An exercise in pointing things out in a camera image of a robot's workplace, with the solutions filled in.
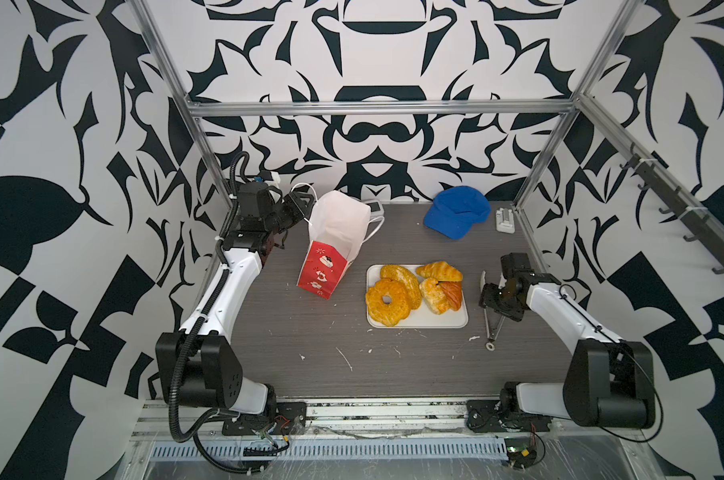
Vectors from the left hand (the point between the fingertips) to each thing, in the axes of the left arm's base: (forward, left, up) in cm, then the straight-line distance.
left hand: (311, 191), depth 78 cm
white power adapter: (+16, -67, -32) cm, 76 cm away
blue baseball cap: (+22, -50, -31) cm, 63 cm away
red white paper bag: (+5, -6, -18) cm, 20 cm away
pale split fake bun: (-16, -33, -27) cm, 46 cm away
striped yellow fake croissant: (-9, -36, -25) cm, 45 cm away
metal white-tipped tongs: (-30, -48, -32) cm, 65 cm away
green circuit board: (-54, -48, -34) cm, 80 cm away
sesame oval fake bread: (-8, -23, -28) cm, 37 cm away
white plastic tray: (-21, -29, -32) cm, 48 cm away
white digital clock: (+21, -19, -30) cm, 41 cm away
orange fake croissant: (-14, -41, -30) cm, 52 cm away
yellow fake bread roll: (-21, -20, -29) cm, 41 cm away
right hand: (-19, -51, -27) cm, 61 cm away
